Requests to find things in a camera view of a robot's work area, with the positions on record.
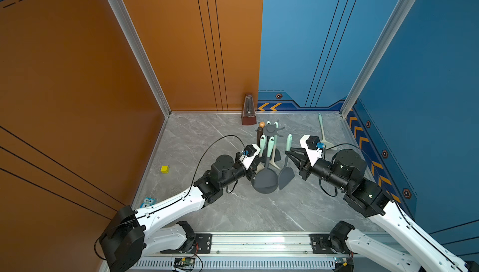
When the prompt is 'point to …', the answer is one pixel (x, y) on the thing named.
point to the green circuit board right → (342, 261)
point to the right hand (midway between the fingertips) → (289, 149)
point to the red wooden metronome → (249, 116)
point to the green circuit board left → (185, 260)
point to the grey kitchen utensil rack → (270, 151)
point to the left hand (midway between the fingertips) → (262, 153)
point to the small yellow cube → (164, 169)
